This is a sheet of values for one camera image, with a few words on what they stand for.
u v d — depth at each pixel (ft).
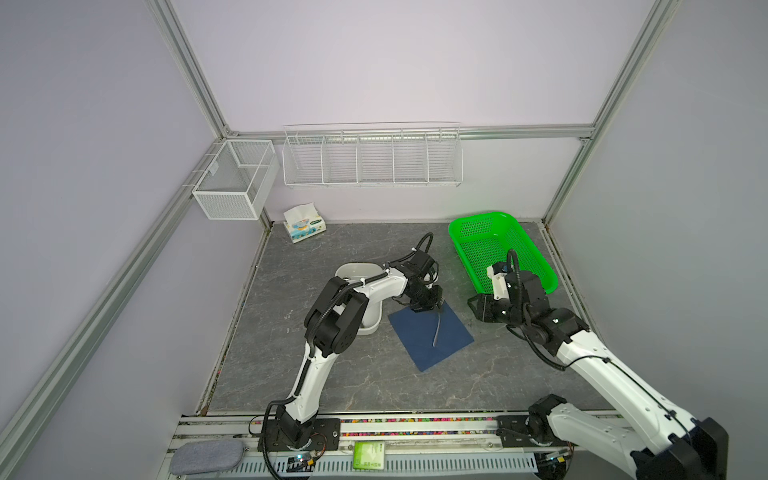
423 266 2.67
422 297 2.78
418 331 2.94
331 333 1.83
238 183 3.46
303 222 3.75
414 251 2.71
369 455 2.27
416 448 2.39
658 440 1.31
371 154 3.44
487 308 2.24
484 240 3.57
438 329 2.98
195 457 2.24
